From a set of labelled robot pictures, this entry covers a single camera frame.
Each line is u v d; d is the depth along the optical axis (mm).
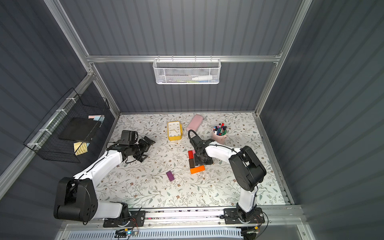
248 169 523
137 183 850
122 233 698
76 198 846
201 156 693
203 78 911
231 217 724
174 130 1071
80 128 754
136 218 734
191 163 928
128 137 693
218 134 937
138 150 749
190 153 965
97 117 819
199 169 902
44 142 620
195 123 1123
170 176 870
